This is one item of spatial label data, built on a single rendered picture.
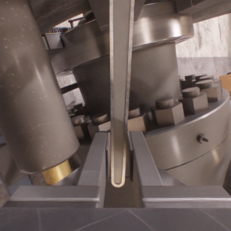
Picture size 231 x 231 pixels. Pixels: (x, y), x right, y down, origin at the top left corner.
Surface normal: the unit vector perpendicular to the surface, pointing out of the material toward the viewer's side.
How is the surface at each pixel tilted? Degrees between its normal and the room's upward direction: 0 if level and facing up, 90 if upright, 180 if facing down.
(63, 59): 90
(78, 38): 74
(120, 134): 50
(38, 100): 9
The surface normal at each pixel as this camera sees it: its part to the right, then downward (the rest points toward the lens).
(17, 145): -0.24, 0.31
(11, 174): 0.73, -0.03
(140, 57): 0.22, 0.25
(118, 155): -0.01, 0.25
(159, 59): 0.48, 0.15
